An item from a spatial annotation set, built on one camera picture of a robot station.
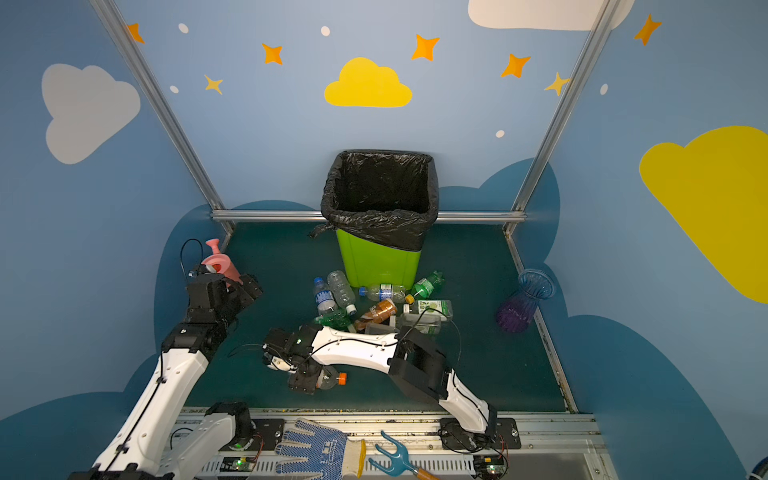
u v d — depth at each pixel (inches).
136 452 15.5
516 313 37.9
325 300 36.8
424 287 38.8
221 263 38.3
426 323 36.3
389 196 39.9
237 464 27.8
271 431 29.5
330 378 31.5
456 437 29.5
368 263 36.2
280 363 24.8
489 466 28.0
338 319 34.8
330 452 28.3
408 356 21.1
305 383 27.8
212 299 22.7
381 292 38.3
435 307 37.6
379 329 35.8
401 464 27.9
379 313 36.3
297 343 23.0
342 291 38.7
